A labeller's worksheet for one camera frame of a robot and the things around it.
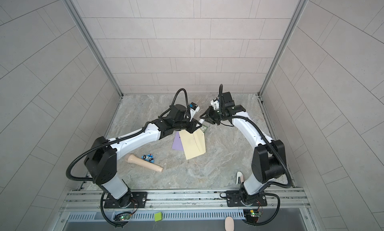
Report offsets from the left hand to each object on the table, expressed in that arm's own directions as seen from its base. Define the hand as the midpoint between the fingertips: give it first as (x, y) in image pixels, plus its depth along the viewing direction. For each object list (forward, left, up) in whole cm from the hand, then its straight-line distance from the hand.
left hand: (204, 122), depth 79 cm
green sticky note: (-40, +21, -13) cm, 47 cm away
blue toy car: (-14, +31, -15) cm, 37 cm away
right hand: (+3, +2, +1) cm, 4 cm away
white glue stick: (0, +2, +1) cm, 2 cm away
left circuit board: (-40, +36, -13) cm, 56 cm away
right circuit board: (-39, -21, -17) cm, 48 cm away
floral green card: (+6, 0, -17) cm, 18 cm away
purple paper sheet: (-5, +16, -17) cm, 24 cm away
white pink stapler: (-24, -18, -16) cm, 34 cm away
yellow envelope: (-5, +6, -17) cm, 18 cm away
